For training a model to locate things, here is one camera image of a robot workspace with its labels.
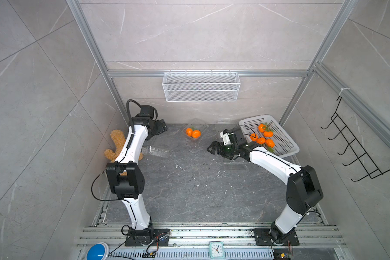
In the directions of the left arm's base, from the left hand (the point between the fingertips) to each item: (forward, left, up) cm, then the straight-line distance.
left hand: (162, 127), depth 90 cm
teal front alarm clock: (-57, -27, -19) cm, 65 cm away
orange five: (+13, -65, -17) cm, 68 cm away
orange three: (+8, -19, -16) cm, 26 cm away
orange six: (+7, -69, -17) cm, 71 cm away
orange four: (+11, -14, -17) cm, 25 cm away
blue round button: (-55, +25, -19) cm, 63 cm away
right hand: (-13, -29, -6) cm, 32 cm away
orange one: (+4, -57, -17) cm, 60 cm away
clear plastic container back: (+16, -24, -18) cm, 33 cm away
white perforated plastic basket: (-2, -77, -19) cm, 79 cm away
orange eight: (-1, -67, -17) cm, 70 cm away
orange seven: (+2, -62, -17) cm, 64 cm away
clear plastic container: (-3, +6, -20) cm, 21 cm away
